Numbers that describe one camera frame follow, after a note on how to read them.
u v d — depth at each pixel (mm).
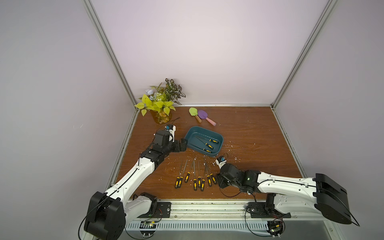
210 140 982
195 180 831
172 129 746
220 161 726
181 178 832
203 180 827
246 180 578
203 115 1145
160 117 1066
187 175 845
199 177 832
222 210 755
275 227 696
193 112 1164
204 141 991
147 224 715
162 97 975
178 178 831
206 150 943
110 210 390
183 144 742
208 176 834
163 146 623
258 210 727
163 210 738
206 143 972
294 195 467
